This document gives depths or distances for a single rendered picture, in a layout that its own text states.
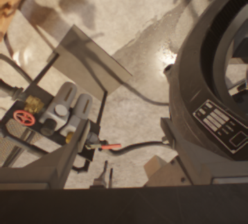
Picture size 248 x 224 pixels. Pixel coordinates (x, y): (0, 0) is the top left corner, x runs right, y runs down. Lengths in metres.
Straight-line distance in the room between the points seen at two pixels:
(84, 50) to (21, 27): 0.34
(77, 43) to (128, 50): 0.27
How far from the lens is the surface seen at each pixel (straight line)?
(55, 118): 0.70
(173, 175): 0.33
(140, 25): 0.93
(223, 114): 0.29
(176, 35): 0.96
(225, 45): 0.52
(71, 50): 1.04
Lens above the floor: 0.89
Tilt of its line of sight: 49 degrees down
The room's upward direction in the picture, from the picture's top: 172 degrees counter-clockwise
